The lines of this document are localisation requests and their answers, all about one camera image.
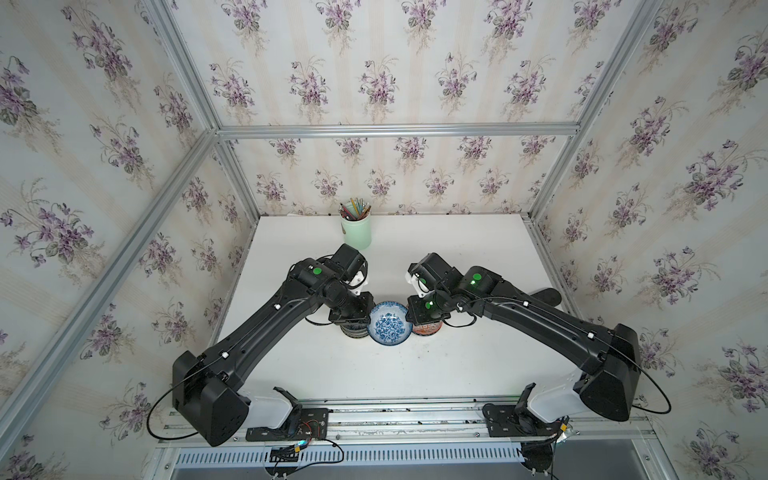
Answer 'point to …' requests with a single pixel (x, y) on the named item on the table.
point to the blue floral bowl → (388, 325)
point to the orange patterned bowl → (427, 328)
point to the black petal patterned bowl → (355, 330)
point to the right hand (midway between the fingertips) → (409, 319)
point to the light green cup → (357, 233)
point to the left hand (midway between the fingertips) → (376, 325)
